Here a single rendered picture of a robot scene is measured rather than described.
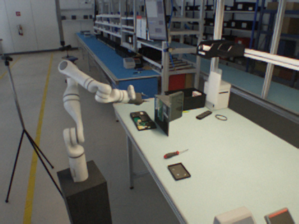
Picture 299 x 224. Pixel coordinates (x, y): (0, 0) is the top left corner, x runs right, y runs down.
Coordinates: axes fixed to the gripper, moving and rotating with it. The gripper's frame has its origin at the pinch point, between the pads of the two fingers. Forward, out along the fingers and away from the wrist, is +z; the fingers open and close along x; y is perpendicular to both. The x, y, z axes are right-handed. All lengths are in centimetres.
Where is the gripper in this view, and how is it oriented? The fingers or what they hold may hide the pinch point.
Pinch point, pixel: (148, 98)
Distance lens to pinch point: 140.9
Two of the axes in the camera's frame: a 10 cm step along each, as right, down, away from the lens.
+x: 2.5, 9.2, -3.0
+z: 6.6, 0.7, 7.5
